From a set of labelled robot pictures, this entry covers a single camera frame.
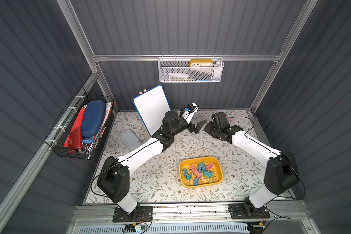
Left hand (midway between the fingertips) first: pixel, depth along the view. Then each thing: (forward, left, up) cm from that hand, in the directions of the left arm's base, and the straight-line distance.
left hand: (202, 115), depth 72 cm
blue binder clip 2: (-14, 0, -31) cm, 35 cm away
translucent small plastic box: (+8, +46, -33) cm, 58 cm away
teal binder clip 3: (-18, -5, -31) cm, 36 cm away
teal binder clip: (-17, +9, -31) cm, 36 cm away
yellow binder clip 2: (-21, -8, -32) cm, 39 cm away
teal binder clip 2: (-13, -3, -32) cm, 35 cm away
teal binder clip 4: (-20, +6, -30) cm, 37 cm away
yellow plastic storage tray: (-11, +7, -31) cm, 34 cm away
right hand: (+6, -7, -16) cm, 19 cm away
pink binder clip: (-13, +4, -32) cm, 35 cm away
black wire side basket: (-10, +58, 0) cm, 59 cm away
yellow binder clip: (-22, +6, -32) cm, 40 cm away
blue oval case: (0, +56, -2) cm, 56 cm away
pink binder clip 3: (+25, -28, -32) cm, 50 cm away
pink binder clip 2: (-14, -6, -31) cm, 35 cm away
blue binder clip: (-22, +2, -32) cm, 39 cm away
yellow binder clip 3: (-21, -2, -31) cm, 38 cm away
